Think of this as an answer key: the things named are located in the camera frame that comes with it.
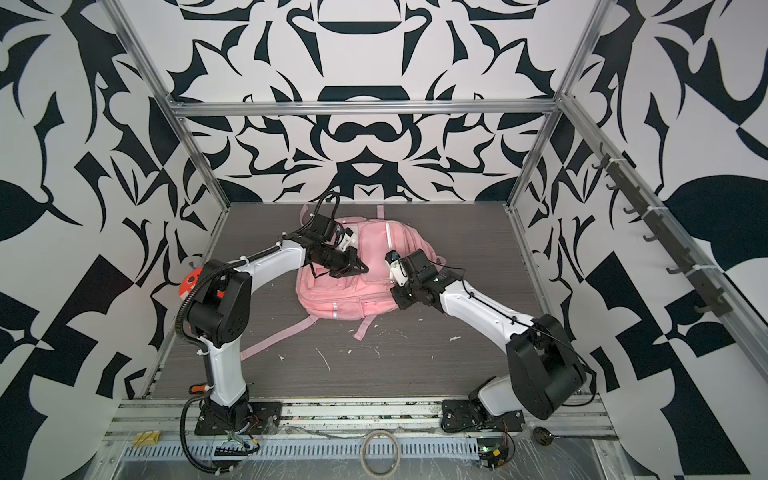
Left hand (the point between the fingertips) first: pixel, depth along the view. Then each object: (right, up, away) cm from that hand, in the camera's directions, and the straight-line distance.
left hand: (369, 265), depth 90 cm
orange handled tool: (-43, -30, -13) cm, 54 cm away
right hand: (+9, -6, -4) cm, 11 cm away
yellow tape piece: (-50, -38, -20) cm, 66 cm away
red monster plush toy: (-53, -5, -2) cm, 53 cm away
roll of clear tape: (+7, -41, -23) cm, 48 cm away
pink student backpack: (-3, -8, -3) cm, 9 cm away
